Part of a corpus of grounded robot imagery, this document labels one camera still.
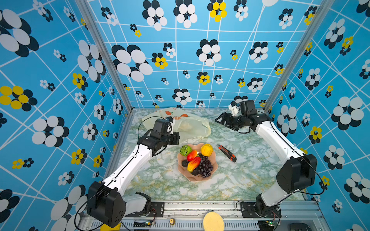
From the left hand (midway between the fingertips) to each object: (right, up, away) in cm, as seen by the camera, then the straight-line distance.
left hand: (181, 136), depth 80 cm
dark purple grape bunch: (+14, -17, 0) cm, 22 cm away
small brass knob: (-4, -39, -12) cm, 41 cm away
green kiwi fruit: (+2, -9, +4) cm, 10 cm away
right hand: (+23, +8, +4) cm, 25 cm away
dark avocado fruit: (+2, -16, +3) cm, 16 cm away
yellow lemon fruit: (+15, -9, +6) cm, 19 cm away
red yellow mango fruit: (+7, -16, 0) cm, 17 cm away
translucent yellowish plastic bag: (+6, +4, +28) cm, 29 cm away
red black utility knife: (+31, -14, +12) cm, 36 cm away
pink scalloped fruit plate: (+2, -21, +3) cm, 21 cm away
